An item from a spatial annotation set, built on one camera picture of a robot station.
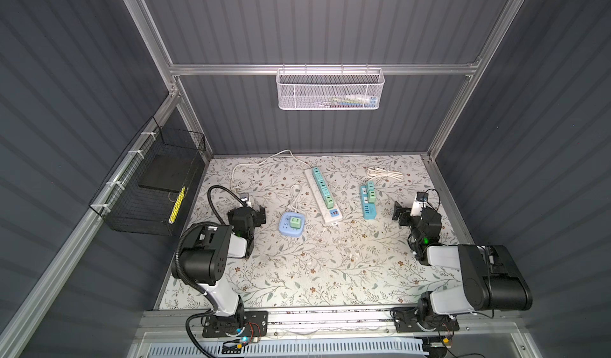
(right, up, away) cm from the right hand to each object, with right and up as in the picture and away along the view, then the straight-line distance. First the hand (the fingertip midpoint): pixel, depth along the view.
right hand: (412, 204), depth 91 cm
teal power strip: (-15, -3, +6) cm, 17 cm away
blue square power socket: (-50, -8, +3) cm, 51 cm away
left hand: (-66, -2, +5) cm, 66 cm away
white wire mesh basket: (-29, +57, +32) cm, 72 cm away
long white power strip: (-35, +5, +11) cm, 37 cm away
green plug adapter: (-14, +6, +9) cm, 18 cm away
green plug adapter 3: (-45, -7, -2) cm, 46 cm away
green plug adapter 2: (-32, 0, +5) cm, 32 cm away
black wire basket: (-92, +5, -19) cm, 94 cm away
